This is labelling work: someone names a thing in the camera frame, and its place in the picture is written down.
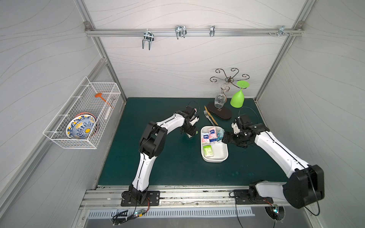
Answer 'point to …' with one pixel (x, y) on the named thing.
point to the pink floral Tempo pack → (205, 137)
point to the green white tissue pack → (208, 151)
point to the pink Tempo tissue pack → (213, 134)
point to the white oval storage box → (213, 150)
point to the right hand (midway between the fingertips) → (229, 140)
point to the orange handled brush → (99, 95)
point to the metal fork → (208, 116)
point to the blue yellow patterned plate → (80, 127)
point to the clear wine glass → (220, 99)
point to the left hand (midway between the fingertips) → (191, 131)
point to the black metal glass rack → (225, 112)
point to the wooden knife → (206, 110)
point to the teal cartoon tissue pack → (220, 134)
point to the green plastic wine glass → (237, 99)
